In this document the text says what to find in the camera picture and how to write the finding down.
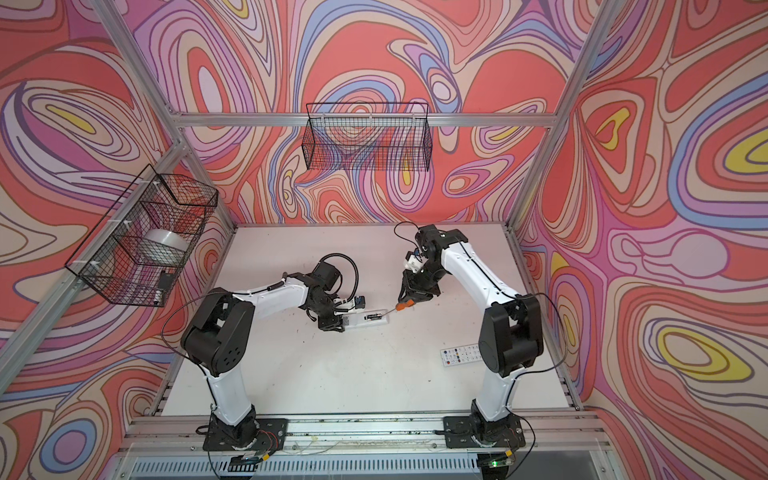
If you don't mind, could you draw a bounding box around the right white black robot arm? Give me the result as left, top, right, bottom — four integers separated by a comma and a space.
395, 224, 544, 424

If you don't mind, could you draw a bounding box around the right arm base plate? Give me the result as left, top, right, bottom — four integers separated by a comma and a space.
439, 414, 527, 451

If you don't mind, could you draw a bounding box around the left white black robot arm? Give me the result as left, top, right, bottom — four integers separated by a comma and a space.
181, 273, 343, 427

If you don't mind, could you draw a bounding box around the orange handle screwdriver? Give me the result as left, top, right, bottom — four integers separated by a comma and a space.
366, 299, 415, 320

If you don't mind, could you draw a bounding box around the long white remote control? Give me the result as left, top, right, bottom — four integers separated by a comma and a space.
342, 309, 389, 330

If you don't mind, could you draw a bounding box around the small white remote control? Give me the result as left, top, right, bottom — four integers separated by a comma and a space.
440, 344, 482, 367

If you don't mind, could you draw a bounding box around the left black wire basket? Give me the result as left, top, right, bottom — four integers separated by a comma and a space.
65, 166, 219, 307

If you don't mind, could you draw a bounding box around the black wire basket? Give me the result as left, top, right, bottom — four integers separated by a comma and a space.
301, 101, 433, 172
65, 166, 219, 307

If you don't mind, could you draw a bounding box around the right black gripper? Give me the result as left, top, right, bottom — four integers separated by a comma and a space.
396, 260, 448, 304

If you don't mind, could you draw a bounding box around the small black item in basket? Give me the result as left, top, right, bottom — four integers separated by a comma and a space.
156, 270, 175, 292

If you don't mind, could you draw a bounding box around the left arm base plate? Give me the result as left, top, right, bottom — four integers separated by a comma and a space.
203, 415, 289, 453

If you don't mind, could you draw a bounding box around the white bowl in basket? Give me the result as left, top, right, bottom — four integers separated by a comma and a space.
144, 229, 189, 252

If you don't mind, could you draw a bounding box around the back black wire basket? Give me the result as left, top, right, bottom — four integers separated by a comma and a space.
301, 101, 433, 172

